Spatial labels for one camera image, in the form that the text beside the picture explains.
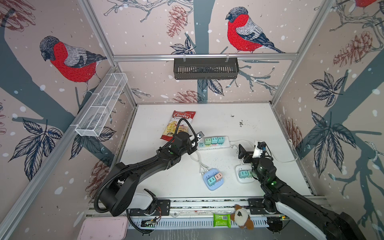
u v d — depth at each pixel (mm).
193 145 735
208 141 917
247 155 731
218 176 766
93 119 724
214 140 917
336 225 439
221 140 925
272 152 930
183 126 1023
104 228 661
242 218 683
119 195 416
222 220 697
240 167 842
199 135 728
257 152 717
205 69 1053
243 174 778
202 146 927
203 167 848
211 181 755
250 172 777
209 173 830
